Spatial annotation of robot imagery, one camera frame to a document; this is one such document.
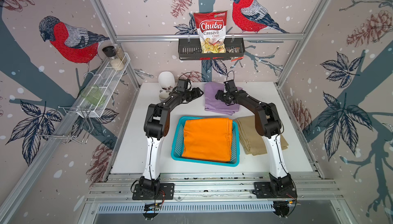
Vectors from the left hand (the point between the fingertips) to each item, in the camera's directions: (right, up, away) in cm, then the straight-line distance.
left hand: (203, 90), depth 104 cm
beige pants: (+28, -30, -16) cm, 44 cm away
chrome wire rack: (-53, -15, -46) cm, 72 cm away
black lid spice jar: (-50, +15, -20) cm, 56 cm away
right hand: (+11, -3, +5) cm, 12 cm away
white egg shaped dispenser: (-27, +7, +6) cm, 28 cm away
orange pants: (+2, -29, -18) cm, 34 cm away
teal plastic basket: (-14, -38, -23) cm, 46 cm away
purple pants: (+8, -10, +1) cm, 13 cm away
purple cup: (-27, -3, -3) cm, 27 cm away
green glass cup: (-50, -4, -37) cm, 62 cm away
